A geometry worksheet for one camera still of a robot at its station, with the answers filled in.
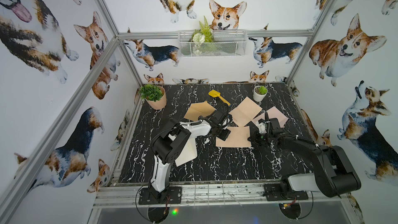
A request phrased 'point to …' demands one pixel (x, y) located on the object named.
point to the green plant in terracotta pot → (154, 95)
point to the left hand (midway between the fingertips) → (229, 133)
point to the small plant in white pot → (259, 93)
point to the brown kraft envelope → (203, 109)
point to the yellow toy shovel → (215, 94)
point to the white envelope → (189, 152)
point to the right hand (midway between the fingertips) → (247, 137)
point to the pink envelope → (272, 113)
